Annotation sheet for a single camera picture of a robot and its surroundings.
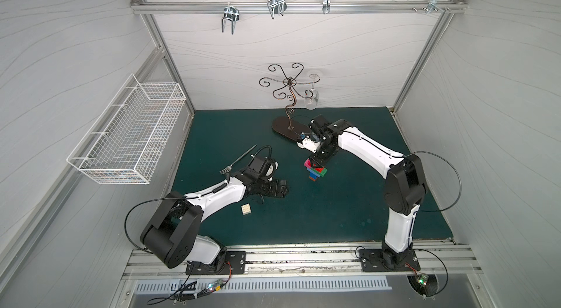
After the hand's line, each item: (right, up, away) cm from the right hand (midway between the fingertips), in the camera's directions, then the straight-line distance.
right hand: (317, 163), depth 90 cm
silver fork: (-38, -3, +6) cm, 39 cm away
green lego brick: (+2, -4, -3) cm, 5 cm away
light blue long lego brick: (-1, -4, 0) cm, 4 cm away
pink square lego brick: (-4, 0, -2) cm, 4 cm away
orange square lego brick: (-2, -7, +5) cm, 9 cm away
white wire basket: (-64, +10, -21) cm, 69 cm away
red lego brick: (+1, -2, -3) cm, 4 cm away
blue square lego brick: (-1, -6, +2) cm, 6 cm away
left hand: (-15, -10, -4) cm, 19 cm away
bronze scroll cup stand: (-13, +16, +21) cm, 29 cm away
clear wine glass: (-1, +30, +9) cm, 31 cm away
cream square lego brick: (-28, -17, -6) cm, 34 cm away
